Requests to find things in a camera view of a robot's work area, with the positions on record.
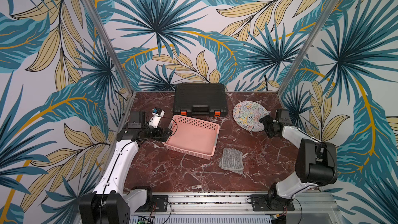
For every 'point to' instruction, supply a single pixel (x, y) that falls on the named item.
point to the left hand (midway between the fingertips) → (163, 130)
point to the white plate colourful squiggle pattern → (247, 114)
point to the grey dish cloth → (232, 160)
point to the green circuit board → (142, 222)
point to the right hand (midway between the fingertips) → (262, 122)
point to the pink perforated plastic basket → (193, 136)
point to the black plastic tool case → (200, 99)
